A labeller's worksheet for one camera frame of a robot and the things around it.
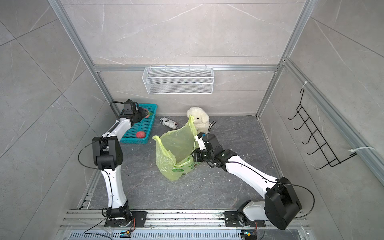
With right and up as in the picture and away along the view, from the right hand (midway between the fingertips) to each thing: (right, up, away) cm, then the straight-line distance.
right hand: (192, 154), depth 80 cm
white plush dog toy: (+5, +20, +15) cm, 26 cm away
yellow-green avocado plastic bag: (-9, +1, -9) cm, 13 cm away
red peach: (-37, +10, +22) cm, 43 cm away
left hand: (-32, +28, +22) cm, 48 cm away
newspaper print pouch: (-19, +18, +30) cm, 40 cm away
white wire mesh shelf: (-10, +47, +20) cm, 52 cm away
